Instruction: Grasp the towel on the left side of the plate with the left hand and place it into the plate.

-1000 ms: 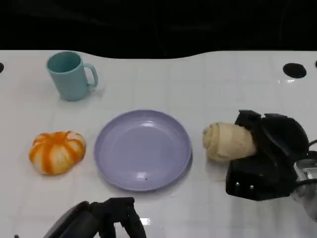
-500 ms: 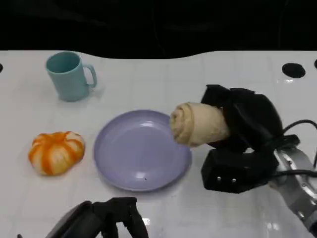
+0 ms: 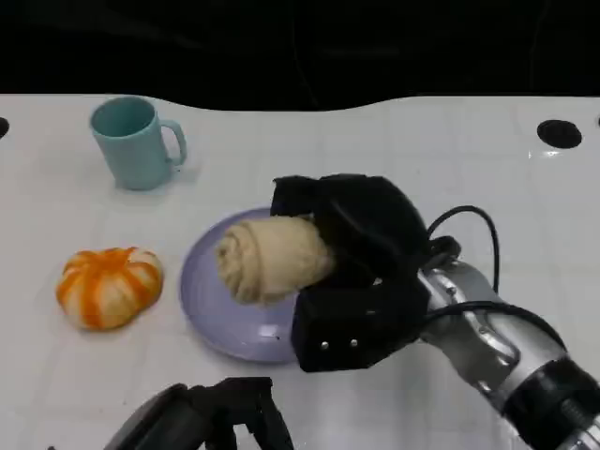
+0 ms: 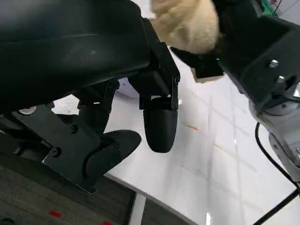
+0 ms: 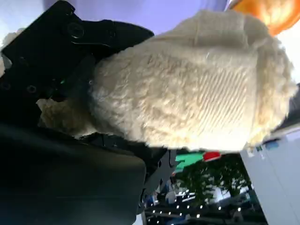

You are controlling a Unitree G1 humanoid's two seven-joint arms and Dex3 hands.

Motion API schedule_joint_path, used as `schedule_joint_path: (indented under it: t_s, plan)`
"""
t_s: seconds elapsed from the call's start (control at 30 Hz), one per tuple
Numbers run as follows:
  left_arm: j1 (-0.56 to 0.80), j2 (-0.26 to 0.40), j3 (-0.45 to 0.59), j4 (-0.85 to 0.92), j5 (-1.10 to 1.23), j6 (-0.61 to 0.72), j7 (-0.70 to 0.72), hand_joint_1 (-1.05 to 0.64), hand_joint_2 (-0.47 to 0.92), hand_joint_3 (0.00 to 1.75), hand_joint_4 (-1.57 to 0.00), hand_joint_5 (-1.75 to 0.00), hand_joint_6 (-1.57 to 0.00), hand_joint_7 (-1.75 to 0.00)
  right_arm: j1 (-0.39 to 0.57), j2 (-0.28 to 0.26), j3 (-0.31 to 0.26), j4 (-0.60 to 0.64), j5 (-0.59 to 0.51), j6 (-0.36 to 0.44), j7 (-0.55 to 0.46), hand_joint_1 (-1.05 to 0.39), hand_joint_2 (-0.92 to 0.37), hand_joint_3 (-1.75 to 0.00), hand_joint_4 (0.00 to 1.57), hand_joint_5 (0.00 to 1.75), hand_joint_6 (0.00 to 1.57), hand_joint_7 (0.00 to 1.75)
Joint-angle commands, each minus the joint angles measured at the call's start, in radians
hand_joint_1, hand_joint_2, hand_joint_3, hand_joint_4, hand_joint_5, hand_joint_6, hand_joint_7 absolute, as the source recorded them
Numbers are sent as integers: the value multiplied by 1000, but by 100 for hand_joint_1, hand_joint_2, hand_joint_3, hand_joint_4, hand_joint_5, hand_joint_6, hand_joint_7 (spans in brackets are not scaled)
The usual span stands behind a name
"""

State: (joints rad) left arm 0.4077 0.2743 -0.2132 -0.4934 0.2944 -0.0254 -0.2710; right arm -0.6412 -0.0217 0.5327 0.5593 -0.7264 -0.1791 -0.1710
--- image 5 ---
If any red object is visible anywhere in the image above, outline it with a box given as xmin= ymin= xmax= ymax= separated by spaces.
xmin=203 ymin=151 xmax=221 ymax=162

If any green object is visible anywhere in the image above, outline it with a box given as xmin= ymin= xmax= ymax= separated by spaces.
xmin=174 ymin=152 xmax=203 ymax=173

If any white cabinet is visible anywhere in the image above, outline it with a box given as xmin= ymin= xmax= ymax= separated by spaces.
xmin=240 ymin=128 xmax=300 ymax=225

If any green leafy plant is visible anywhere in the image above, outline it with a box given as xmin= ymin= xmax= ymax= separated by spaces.
xmin=175 ymin=159 xmax=252 ymax=203

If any lilac plate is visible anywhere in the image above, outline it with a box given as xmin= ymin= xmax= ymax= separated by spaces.
xmin=0 ymin=0 xmax=232 ymax=38

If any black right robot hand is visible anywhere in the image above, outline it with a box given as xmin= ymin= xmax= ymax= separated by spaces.
xmin=0 ymin=0 xmax=179 ymax=225

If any beige towel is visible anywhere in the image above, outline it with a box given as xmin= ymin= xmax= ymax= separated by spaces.
xmin=0 ymin=9 xmax=297 ymax=153

